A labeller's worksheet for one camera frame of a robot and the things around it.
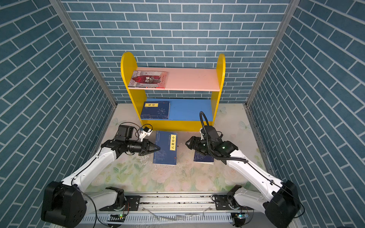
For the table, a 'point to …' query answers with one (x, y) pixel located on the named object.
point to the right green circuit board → (242, 215)
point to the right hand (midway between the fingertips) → (190, 145)
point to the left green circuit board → (120, 218)
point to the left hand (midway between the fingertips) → (161, 150)
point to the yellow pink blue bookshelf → (194, 94)
